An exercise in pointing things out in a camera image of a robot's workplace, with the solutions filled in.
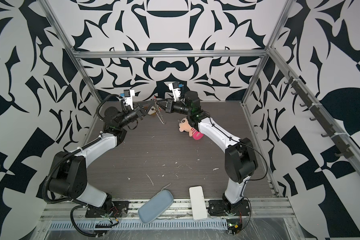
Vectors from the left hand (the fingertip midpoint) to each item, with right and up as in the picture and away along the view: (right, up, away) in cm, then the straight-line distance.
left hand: (155, 98), depth 71 cm
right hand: (+1, -2, +2) cm, 2 cm away
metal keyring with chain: (+1, -6, +4) cm, 7 cm away
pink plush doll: (+15, -14, +28) cm, 34 cm away
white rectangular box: (+20, -49, +1) cm, 53 cm away
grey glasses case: (0, -51, +2) cm, 51 cm away
